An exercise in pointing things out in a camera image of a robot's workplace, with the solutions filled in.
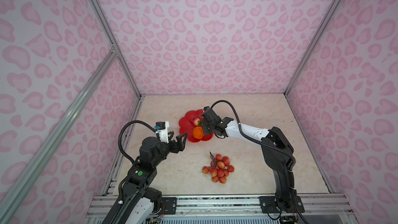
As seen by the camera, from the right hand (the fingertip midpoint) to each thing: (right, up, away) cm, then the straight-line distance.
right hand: (207, 124), depth 93 cm
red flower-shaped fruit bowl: (-14, -2, +10) cm, 17 cm away
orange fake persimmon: (-5, -5, 0) cm, 7 cm away
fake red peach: (-6, +1, +6) cm, 9 cm away
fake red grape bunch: (+6, -22, -13) cm, 26 cm away
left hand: (-12, -1, -21) cm, 24 cm away
